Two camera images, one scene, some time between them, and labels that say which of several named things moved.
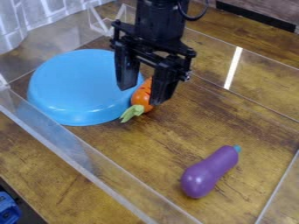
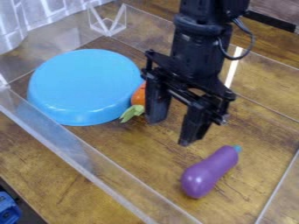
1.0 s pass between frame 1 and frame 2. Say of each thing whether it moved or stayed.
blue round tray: stayed
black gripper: moved
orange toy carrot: stayed
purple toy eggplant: stayed
